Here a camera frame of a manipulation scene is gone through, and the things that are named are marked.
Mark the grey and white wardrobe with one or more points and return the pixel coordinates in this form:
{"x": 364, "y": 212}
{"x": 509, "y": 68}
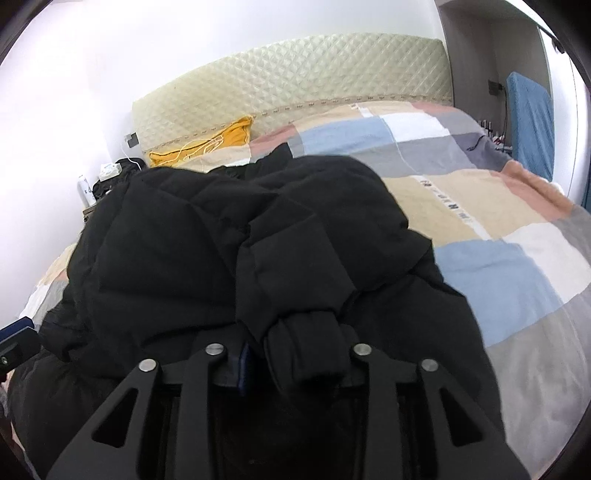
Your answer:
{"x": 466, "y": 46}

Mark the grey wall socket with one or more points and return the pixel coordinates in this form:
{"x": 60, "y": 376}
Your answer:
{"x": 132, "y": 139}

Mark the blue towel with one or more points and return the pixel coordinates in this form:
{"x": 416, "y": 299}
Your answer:
{"x": 531, "y": 129}

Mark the wooden nightstand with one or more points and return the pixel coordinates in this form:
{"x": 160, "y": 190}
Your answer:
{"x": 90, "y": 213}

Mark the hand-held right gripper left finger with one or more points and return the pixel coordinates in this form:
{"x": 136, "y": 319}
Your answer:
{"x": 244, "y": 369}

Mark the row of small bottles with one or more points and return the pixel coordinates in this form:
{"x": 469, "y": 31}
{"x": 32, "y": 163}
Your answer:
{"x": 494, "y": 134}

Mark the black wall plug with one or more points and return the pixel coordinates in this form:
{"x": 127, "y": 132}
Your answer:
{"x": 496, "y": 87}

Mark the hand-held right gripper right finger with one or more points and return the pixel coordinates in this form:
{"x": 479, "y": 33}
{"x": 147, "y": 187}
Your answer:
{"x": 364, "y": 369}

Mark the bed with checked quilt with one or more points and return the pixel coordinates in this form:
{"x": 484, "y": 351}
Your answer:
{"x": 485, "y": 221}

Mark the black puffer jacket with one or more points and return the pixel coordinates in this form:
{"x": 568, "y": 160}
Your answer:
{"x": 207, "y": 240}

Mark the white tissue box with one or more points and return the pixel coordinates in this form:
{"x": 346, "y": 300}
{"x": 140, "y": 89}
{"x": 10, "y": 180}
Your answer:
{"x": 110, "y": 171}

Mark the cream quilted headboard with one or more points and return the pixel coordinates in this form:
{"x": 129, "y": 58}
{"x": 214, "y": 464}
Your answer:
{"x": 300, "y": 78}

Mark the white bottle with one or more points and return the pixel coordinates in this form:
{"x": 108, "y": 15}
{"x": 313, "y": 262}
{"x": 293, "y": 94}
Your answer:
{"x": 84, "y": 190}

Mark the yellow pillow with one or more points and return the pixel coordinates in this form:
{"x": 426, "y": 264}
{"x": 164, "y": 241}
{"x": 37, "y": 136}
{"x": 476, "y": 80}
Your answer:
{"x": 235, "y": 134}

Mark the black cloth bundle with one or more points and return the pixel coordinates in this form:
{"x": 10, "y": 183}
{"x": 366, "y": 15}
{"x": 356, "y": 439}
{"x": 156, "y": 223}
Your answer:
{"x": 124, "y": 173}

